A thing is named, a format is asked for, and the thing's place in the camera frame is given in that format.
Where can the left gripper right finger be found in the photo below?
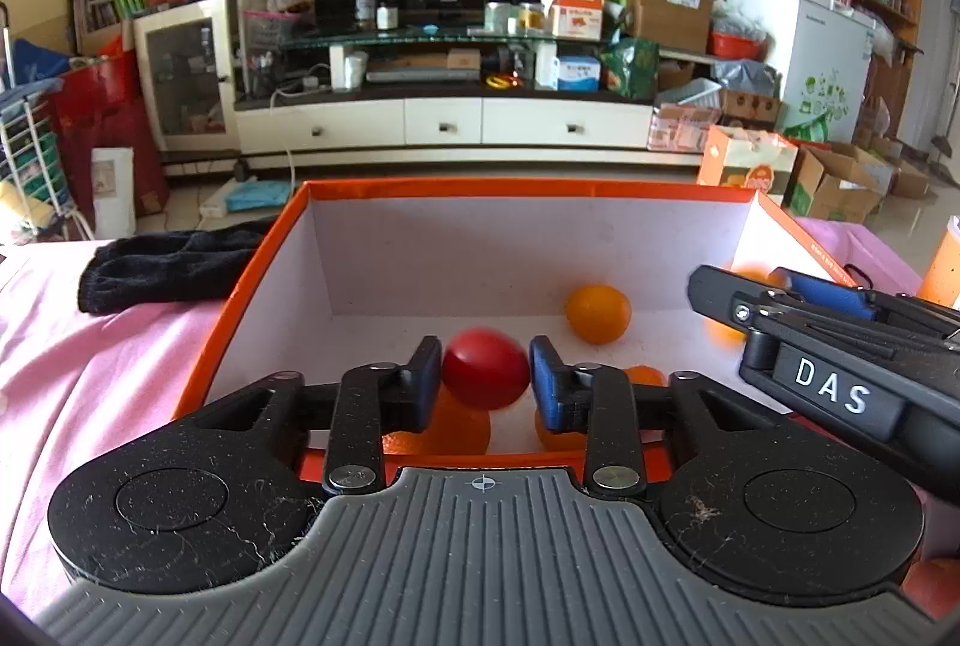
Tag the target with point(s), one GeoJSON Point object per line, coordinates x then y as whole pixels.
{"type": "Point", "coordinates": [596, 400]}

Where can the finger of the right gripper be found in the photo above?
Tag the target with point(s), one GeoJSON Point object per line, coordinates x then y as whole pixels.
{"type": "Point", "coordinates": [842, 299]}

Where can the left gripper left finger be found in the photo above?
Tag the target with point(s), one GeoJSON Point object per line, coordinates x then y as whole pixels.
{"type": "Point", "coordinates": [373, 401]}

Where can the red apple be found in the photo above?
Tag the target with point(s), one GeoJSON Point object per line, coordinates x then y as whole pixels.
{"type": "Point", "coordinates": [485, 369]}

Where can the orange front right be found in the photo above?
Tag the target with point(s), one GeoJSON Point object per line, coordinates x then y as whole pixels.
{"type": "Point", "coordinates": [568, 442]}

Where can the orange front middle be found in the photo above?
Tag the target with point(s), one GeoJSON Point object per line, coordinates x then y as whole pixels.
{"type": "Point", "coordinates": [643, 375]}

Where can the large orange front left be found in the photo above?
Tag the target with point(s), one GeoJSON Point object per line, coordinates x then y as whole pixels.
{"type": "Point", "coordinates": [454, 430]}

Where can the orange back right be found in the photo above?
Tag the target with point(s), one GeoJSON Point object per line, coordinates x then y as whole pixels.
{"type": "Point", "coordinates": [598, 314]}

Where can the open cardboard box floor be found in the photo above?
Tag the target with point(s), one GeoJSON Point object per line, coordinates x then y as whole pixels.
{"type": "Point", "coordinates": [838, 182]}

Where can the orange cardboard box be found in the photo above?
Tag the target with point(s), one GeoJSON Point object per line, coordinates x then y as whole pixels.
{"type": "Point", "coordinates": [255, 432]}

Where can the orange fruit carton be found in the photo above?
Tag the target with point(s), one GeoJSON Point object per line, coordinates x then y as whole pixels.
{"type": "Point", "coordinates": [756, 160]}

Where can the blue packet on floor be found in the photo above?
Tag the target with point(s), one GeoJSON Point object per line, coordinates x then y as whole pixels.
{"type": "Point", "coordinates": [255, 195]}

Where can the black knitted cloth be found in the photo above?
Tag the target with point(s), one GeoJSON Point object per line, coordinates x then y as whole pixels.
{"type": "Point", "coordinates": [177, 266]}

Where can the white small refrigerator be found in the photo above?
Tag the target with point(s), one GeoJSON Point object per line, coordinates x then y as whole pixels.
{"type": "Point", "coordinates": [822, 52]}

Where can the pink bed sheet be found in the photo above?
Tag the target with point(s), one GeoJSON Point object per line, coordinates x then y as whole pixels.
{"type": "Point", "coordinates": [105, 405]}

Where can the white TV console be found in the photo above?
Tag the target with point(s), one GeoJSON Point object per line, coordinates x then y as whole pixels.
{"type": "Point", "coordinates": [413, 124]}

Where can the white paper bag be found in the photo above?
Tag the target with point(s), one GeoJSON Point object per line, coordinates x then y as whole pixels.
{"type": "Point", "coordinates": [113, 186]}

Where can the brown cardboard box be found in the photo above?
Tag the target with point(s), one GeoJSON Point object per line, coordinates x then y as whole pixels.
{"type": "Point", "coordinates": [675, 24]}

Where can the orange white medicine box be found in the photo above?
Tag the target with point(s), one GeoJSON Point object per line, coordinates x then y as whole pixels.
{"type": "Point", "coordinates": [577, 19]}

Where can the white glass-door cabinet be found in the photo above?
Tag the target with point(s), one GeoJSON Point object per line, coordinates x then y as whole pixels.
{"type": "Point", "coordinates": [185, 57]}

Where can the red shopping bag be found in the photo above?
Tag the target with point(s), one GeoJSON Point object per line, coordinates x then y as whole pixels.
{"type": "Point", "coordinates": [101, 105]}

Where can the white wire cart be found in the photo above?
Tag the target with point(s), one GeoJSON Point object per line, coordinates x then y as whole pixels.
{"type": "Point", "coordinates": [36, 201]}

